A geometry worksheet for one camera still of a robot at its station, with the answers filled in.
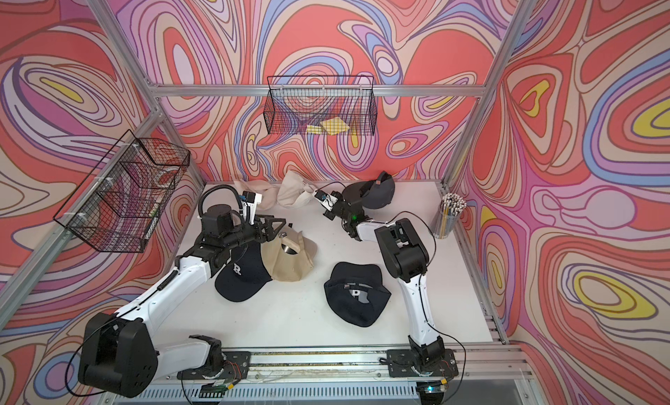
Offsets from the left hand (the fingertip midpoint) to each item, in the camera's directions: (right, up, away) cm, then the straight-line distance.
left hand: (281, 220), depth 80 cm
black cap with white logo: (-14, -18, +6) cm, 24 cm away
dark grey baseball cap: (+32, +9, +22) cm, 40 cm away
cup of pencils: (+57, +5, +9) cm, 58 cm away
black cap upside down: (+24, -25, +7) cm, 35 cm away
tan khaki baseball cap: (0, -13, +13) cm, 18 cm away
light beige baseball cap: (0, +10, +23) cm, 25 cm away
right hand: (+11, +7, +21) cm, 25 cm away
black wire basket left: (-47, +5, -6) cm, 47 cm away
